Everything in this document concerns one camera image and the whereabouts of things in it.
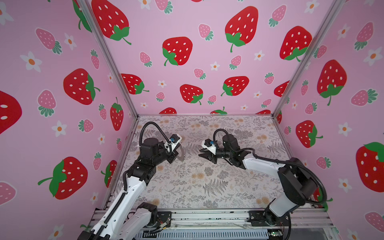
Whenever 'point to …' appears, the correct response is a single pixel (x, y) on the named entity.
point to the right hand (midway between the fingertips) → (200, 151)
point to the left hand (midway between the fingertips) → (178, 143)
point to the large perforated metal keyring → (182, 158)
